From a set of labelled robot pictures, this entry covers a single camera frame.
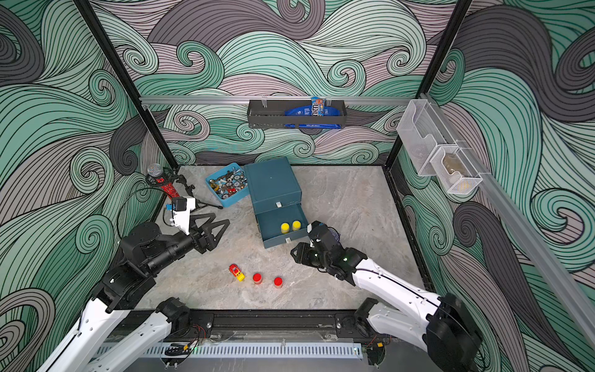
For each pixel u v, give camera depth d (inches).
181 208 21.3
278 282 32.0
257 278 32.0
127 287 17.3
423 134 30.4
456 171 24.5
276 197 31.9
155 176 32.8
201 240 21.4
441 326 15.3
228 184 44.4
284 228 33.6
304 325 29.3
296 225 33.9
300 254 27.1
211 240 22.0
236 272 32.8
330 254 23.6
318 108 35.3
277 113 35.7
